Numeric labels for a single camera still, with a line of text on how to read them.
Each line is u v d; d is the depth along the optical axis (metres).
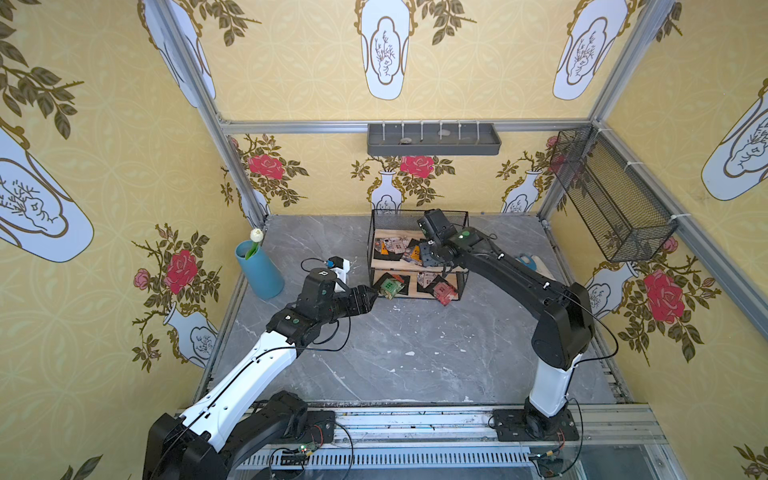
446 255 0.61
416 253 0.88
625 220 0.75
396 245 0.90
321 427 0.73
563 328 0.46
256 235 0.76
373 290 0.87
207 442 0.39
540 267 1.04
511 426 0.73
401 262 0.87
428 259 0.78
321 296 0.60
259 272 0.89
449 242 0.62
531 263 1.04
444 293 0.97
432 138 0.92
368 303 0.70
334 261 0.71
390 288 0.98
